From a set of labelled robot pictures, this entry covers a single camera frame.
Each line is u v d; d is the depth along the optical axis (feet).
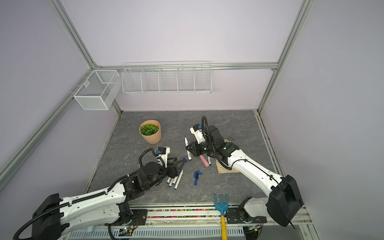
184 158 3.09
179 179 2.78
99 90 3.25
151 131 3.08
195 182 2.79
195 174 2.86
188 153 2.48
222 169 2.91
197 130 2.27
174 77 3.37
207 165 2.97
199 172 2.91
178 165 2.29
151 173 1.81
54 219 1.32
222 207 2.48
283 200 1.31
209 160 3.06
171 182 2.77
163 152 2.11
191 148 2.34
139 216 2.42
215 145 1.96
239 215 2.18
